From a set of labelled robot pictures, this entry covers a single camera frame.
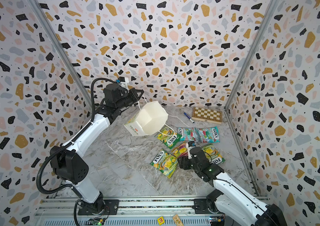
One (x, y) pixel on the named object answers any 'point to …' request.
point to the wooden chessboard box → (207, 115)
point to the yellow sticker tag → (161, 221)
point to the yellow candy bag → (166, 163)
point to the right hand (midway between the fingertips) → (183, 158)
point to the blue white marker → (189, 117)
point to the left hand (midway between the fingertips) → (145, 90)
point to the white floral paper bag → (150, 118)
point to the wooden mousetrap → (177, 220)
